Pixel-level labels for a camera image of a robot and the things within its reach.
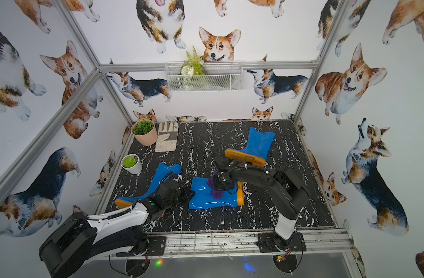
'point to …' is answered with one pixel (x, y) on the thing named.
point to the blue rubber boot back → (256, 152)
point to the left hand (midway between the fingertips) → (198, 190)
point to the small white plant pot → (134, 169)
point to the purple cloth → (216, 193)
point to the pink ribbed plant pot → (149, 139)
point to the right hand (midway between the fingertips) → (216, 187)
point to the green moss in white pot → (129, 161)
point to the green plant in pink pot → (142, 127)
